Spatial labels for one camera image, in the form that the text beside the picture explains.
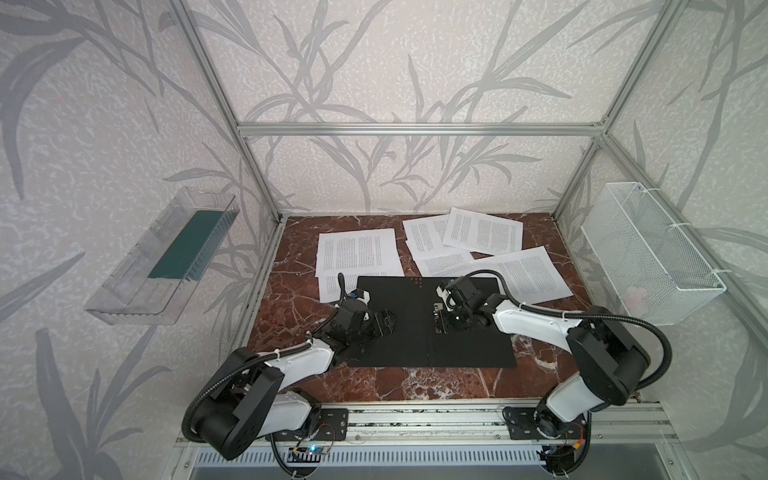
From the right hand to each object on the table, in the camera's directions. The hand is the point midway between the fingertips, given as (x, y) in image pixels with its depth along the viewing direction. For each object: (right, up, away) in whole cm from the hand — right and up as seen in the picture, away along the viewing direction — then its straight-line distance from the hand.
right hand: (436, 315), depth 90 cm
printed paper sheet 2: (+7, +14, +16) cm, 22 cm away
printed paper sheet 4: (-2, +25, +26) cm, 36 cm away
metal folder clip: (0, 0, +2) cm, 2 cm away
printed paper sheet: (-27, +18, +20) cm, 37 cm away
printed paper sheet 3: (+22, +26, +28) cm, 44 cm away
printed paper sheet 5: (+35, +11, +15) cm, 40 cm away
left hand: (-14, 0, -1) cm, 14 cm away
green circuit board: (-34, -30, -18) cm, 48 cm away
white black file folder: (-7, -9, +1) cm, 11 cm away
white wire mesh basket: (+44, +17, -27) cm, 54 cm away
